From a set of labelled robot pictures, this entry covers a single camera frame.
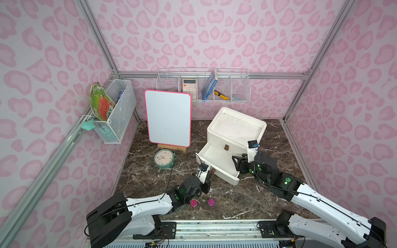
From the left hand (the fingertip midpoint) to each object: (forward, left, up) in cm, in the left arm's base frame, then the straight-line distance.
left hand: (211, 171), depth 80 cm
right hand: (+3, -12, +11) cm, 16 cm away
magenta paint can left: (-13, +9, -10) cm, 19 cm away
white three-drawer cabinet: (+18, -11, +12) cm, 24 cm away
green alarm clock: (+13, +28, -9) cm, 32 cm away
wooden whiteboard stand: (+21, +30, -7) cm, 37 cm away
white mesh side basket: (+12, +46, +19) cm, 52 cm away
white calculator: (+47, +12, +19) cm, 52 cm away
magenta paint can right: (-12, 0, -12) cm, 17 cm away
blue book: (+41, 0, +23) cm, 48 cm away
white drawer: (+5, -5, +1) cm, 7 cm away
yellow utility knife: (+45, -8, +14) cm, 47 cm away
